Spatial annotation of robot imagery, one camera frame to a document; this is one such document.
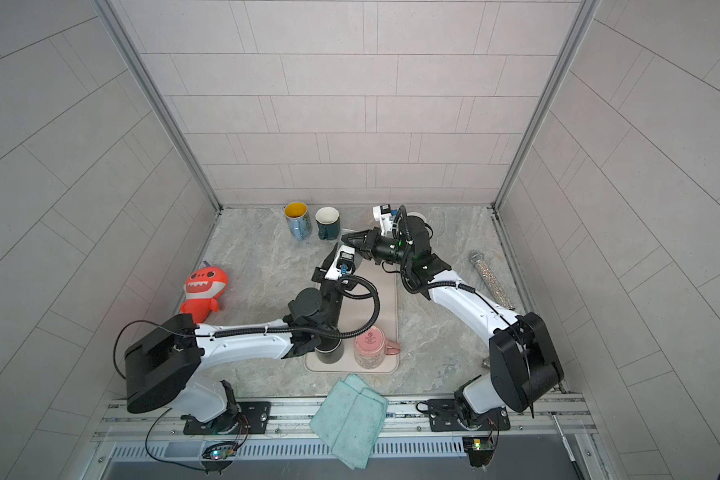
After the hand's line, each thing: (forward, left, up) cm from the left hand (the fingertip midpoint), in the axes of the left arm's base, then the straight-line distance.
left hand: (349, 243), depth 71 cm
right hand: (0, +2, 0) cm, 2 cm away
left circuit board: (-41, +28, -24) cm, 55 cm away
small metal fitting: (-21, -35, -25) cm, 48 cm away
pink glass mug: (-19, -5, -17) cm, 26 cm away
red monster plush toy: (-2, +43, -19) cm, 48 cm away
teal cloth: (-34, -1, -25) cm, 42 cm away
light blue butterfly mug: (+23, +20, -18) cm, 35 cm away
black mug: (-20, +5, -18) cm, 27 cm away
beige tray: (-16, -2, -4) cm, 17 cm away
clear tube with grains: (+11, -40, -24) cm, 48 cm away
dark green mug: (+22, +10, -19) cm, 30 cm away
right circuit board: (-39, -31, -27) cm, 56 cm away
